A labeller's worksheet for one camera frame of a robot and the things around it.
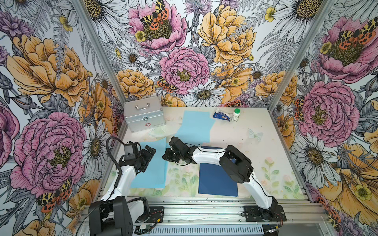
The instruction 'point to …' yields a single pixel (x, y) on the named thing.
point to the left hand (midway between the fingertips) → (153, 158)
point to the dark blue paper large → (213, 179)
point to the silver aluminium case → (143, 114)
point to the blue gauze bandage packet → (221, 116)
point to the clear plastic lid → (161, 131)
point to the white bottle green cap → (236, 114)
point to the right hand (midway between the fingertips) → (162, 159)
